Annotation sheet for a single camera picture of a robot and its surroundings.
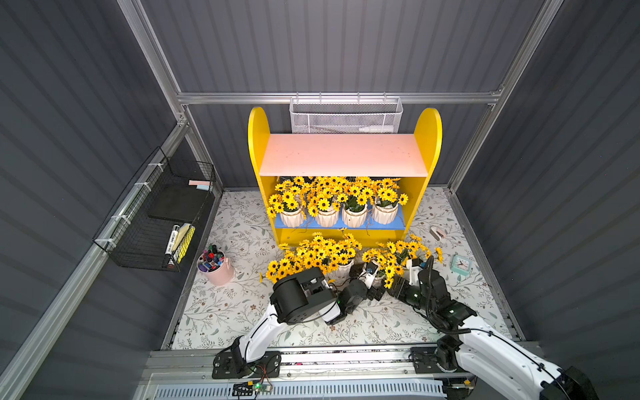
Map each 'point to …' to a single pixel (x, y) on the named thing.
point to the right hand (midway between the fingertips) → (389, 284)
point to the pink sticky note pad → (196, 182)
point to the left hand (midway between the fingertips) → (376, 271)
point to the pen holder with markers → (216, 267)
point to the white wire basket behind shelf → (345, 114)
